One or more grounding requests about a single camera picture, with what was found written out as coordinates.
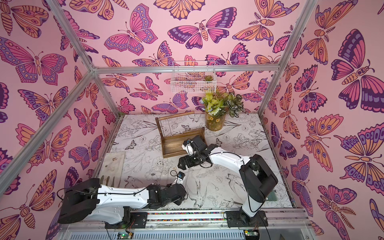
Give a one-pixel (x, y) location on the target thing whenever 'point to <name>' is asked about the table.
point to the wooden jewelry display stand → (175, 129)
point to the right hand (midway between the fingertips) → (185, 162)
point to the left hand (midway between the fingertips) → (185, 192)
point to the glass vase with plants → (217, 104)
